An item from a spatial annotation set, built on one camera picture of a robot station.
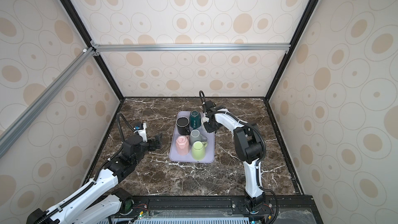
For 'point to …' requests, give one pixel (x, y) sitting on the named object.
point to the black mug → (183, 125)
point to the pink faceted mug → (183, 144)
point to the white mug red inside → (204, 120)
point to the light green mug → (198, 149)
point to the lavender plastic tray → (209, 157)
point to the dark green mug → (195, 119)
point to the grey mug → (195, 135)
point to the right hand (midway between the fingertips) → (212, 127)
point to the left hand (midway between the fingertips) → (158, 132)
